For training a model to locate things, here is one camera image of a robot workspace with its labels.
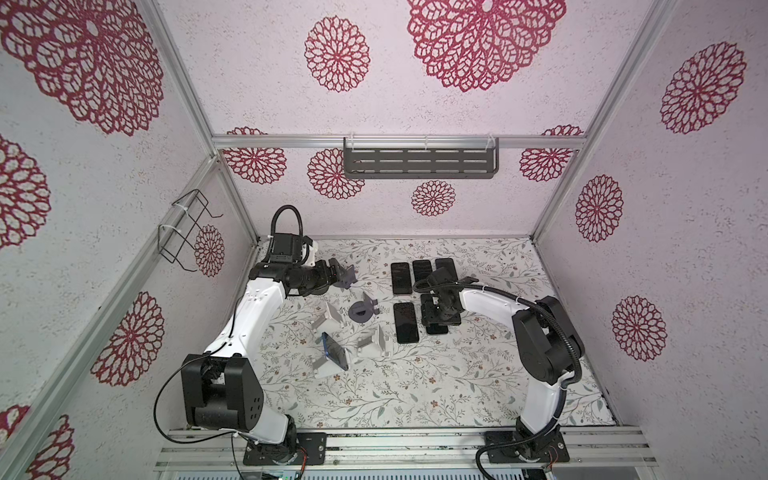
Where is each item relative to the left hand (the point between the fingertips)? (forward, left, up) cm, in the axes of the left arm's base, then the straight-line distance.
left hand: (334, 282), depth 84 cm
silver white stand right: (-14, -12, -11) cm, 21 cm away
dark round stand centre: (0, -7, -17) cm, 18 cm away
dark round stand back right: (+14, -1, -16) cm, 21 cm away
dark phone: (-2, -22, -22) cm, 31 cm away
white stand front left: (-18, +3, -17) cm, 25 cm away
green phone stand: (-9, -30, -13) cm, 34 cm away
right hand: (-2, -29, -17) cm, 34 cm away
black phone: (+18, -28, -16) cm, 37 cm away
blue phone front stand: (-12, +1, -20) cm, 24 cm away
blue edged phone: (+21, -39, -19) cm, 48 cm away
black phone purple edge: (+14, -21, -17) cm, 30 cm away
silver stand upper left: (-5, +2, -9) cm, 11 cm away
